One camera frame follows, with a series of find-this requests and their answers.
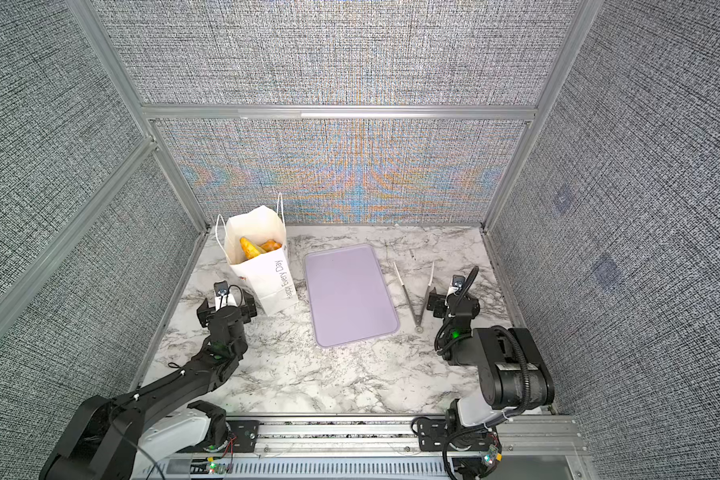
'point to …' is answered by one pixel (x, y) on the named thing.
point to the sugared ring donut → (270, 244)
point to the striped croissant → (250, 249)
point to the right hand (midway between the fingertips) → (453, 289)
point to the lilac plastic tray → (349, 298)
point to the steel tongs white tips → (418, 318)
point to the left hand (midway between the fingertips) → (227, 296)
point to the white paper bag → (268, 279)
